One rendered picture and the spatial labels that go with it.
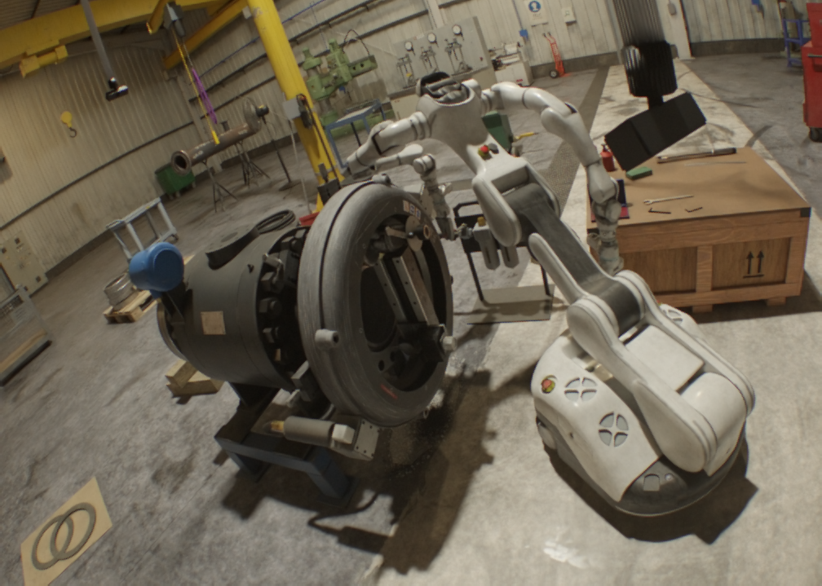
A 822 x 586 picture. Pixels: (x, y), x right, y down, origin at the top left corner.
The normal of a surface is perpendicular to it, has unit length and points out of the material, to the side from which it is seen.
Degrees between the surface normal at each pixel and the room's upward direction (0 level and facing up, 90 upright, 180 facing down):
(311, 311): 57
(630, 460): 38
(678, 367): 10
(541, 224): 42
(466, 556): 0
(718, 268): 90
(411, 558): 0
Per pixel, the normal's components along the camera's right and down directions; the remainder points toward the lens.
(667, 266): -0.35, 0.54
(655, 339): -0.24, -0.76
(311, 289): -0.46, -0.15
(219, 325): -0.46, 0.09
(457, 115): -0.16, 0.40
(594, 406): -0.01, -0.46
